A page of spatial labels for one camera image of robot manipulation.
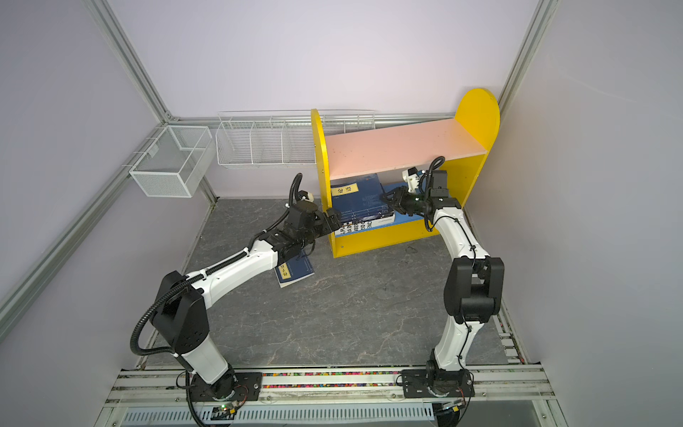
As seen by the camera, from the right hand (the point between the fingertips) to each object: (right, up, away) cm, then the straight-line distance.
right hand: (383, 200), depth 87 cm
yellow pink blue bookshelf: (+2, +6, +7) cm, 9 cm away
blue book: (-8, +1, 0) cm, 8 cm away
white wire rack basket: (-47, +24, +12) cm, 54 cm away
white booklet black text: (-12, -9, +1) cm, 15 cm away
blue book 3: (-31, -25, +9) cm, 41 cm away
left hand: (-16, -6, -3) cm, 18 cm away
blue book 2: (-6, -5, -2) cm, 8 cm away
